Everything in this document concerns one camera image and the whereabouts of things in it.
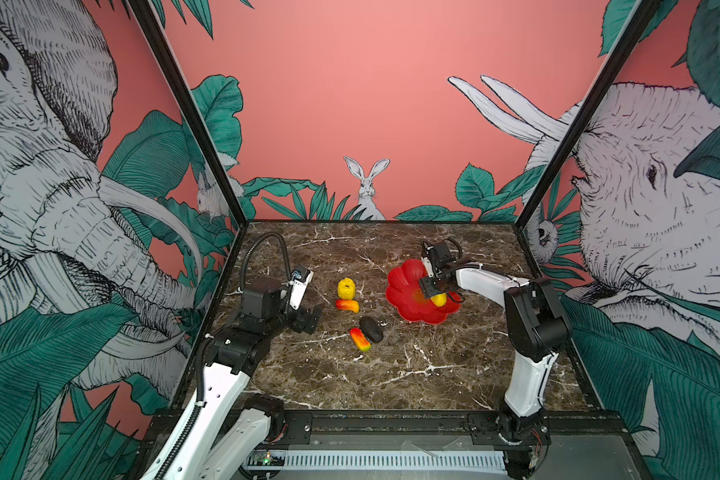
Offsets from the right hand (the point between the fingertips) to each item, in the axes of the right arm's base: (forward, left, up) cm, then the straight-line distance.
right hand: (429, 280), depth 99 cm
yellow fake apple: (-4, +28, +2) cm, 28 cm away
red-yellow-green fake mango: (-21, +23, -1) cm, 31 cm away
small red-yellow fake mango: (-8, +27, -2) cm, 29 cm away
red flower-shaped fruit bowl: (-3, +8, -5) cm, 10 cm away
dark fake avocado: (-17, +20, 0) cm, 26 cm away
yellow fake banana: (-7, -2, -1) cm, 7 cm away
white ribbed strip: (-49, +14, -4) cm, 51 cm away
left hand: (-17, +36, +20) cm, 44 cm away
